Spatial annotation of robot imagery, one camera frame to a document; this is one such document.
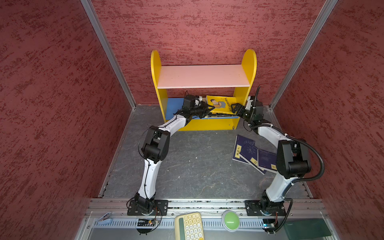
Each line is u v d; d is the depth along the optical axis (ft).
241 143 3.20
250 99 2.79
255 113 2.40
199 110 2.80
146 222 2.33
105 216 2.29
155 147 1.88
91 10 2.36
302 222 2.38
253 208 2.42
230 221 2.29
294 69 3.20
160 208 2.43
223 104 3.20
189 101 2.52
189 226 2.21
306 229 2.23
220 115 3.09
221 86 2.49
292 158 1.62
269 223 2.30
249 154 3.02
